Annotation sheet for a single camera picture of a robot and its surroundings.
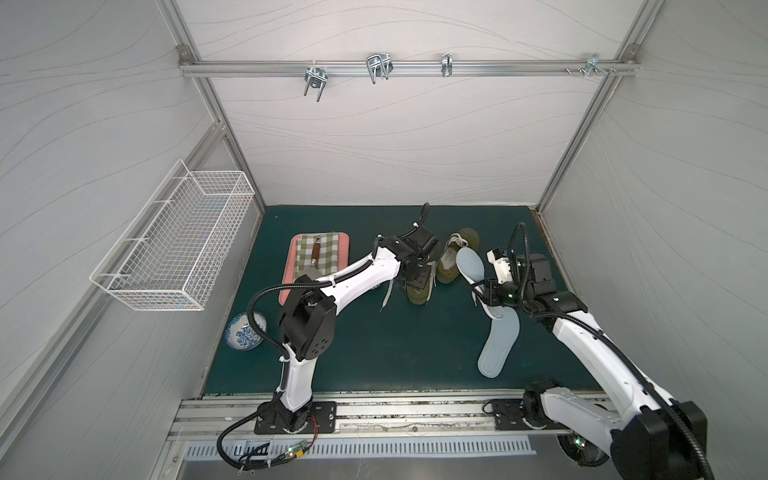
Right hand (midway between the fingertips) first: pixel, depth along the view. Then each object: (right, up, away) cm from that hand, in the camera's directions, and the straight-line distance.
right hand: (479, 284), depth 81 cm
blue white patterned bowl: (-69, -16, +5) cm, 71 cm away
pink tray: (-60, 0, +20) cm, 63 cm away
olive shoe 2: (-6, +2, +17) cm, 18 cm away
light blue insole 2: (+5, -20, +3) cm, 21 cm away
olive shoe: (-16, -5, +9) cm, 19 cm away
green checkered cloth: (-47, +4, +22) cm, 52 cm away
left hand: (-16, 0, +5) cm, 17 cm away
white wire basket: (-77, +9, -13) cm, 78 cm away
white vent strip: (-54, -38, -11) cm, 67 cm away
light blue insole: (+10, -14, +7) cm, 18 cm away
